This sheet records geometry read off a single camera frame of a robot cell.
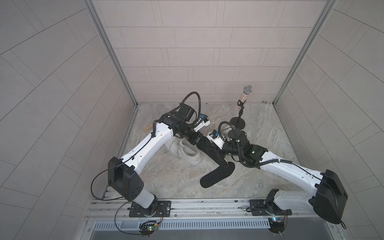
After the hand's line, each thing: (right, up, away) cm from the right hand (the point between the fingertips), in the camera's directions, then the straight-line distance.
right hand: (208, 147), depth 75 cm
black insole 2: (+2, +1, -8) cm, 8 cm away
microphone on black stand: (+23, +11, +29) cm, 39 cm away
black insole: (+5, -17, +8) cm, 20 cm away
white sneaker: (-14, -2, +8) cm, 16 cm away
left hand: (-1, +4, -1) cm, 5 cm away
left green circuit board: (-27, -33, -11) cm, 44 cm away
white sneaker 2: (-3, +14, -9) cm, 16 cm away
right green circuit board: (+32, -35, -6) cm, 48 cm away
